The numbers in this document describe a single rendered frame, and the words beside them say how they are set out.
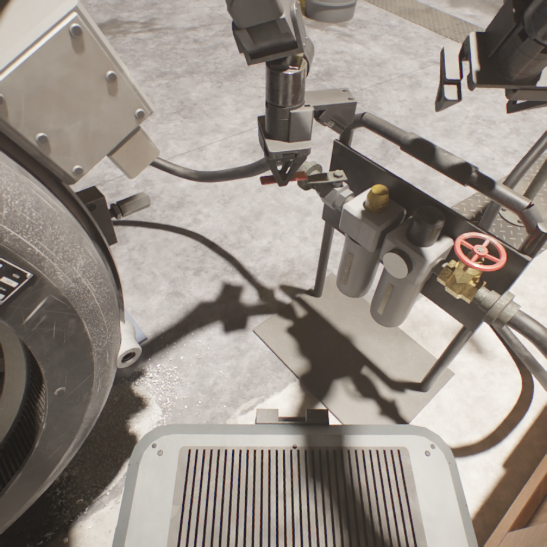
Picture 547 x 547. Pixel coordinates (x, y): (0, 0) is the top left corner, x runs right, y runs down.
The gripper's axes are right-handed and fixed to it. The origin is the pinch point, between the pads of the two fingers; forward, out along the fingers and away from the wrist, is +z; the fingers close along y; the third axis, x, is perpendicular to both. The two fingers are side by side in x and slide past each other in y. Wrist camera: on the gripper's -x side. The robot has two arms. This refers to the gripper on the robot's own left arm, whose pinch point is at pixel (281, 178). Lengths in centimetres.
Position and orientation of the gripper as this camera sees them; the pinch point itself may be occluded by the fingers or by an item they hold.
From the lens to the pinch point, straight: 72.2
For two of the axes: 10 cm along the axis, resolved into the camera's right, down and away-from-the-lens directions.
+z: -0.2, 6.2, 7.8
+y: -2.2, -7.6, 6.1
